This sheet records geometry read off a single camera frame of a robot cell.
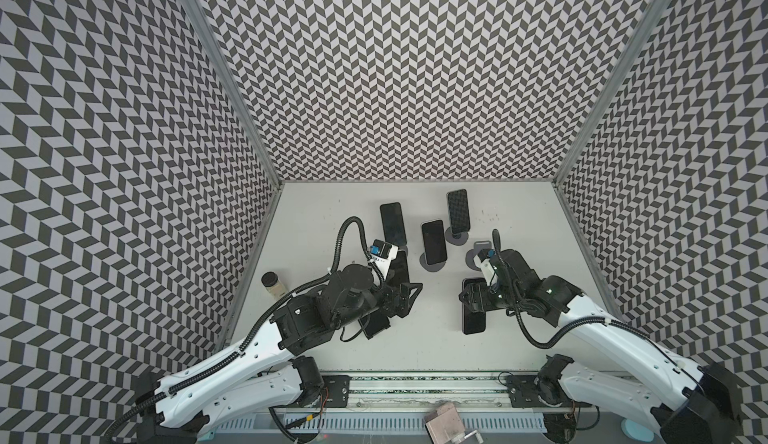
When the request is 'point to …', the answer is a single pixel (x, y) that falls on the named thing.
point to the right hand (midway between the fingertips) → (472, 305)
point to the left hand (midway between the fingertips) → (407, 284)
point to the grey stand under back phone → (456, 241)
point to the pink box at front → (445, 425)
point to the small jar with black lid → (271, 282)
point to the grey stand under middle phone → (430, 267)
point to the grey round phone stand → (471, 254)
